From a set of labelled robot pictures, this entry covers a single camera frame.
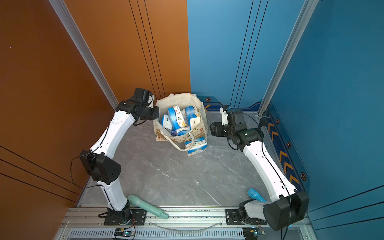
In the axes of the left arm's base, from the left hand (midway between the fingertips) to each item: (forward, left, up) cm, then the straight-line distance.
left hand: (158, 111), depth 85 cm
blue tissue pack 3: (-2, -4, -7) cm, 8 cm away
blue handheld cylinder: (-38, -53, -22) cm, 69 cm away
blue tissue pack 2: (-5, -21, +1) cm, 21 cm away
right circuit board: (-54, -49, -26) cm, 78 cm away
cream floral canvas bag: (-10, -14, -17) cm, 24 cm away
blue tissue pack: (-6, -10, -3) cm, 12 cm away
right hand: (-11, -32, +1) cm, 34 cm away
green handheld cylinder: (-42, +9, -22) cm, 48 cm away
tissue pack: (-12, -24, -18) cm, 32 cm away
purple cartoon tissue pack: (-5, -8, -13) cm, 16 cm away
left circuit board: (-55, +15, -29) cm, 64 cm away
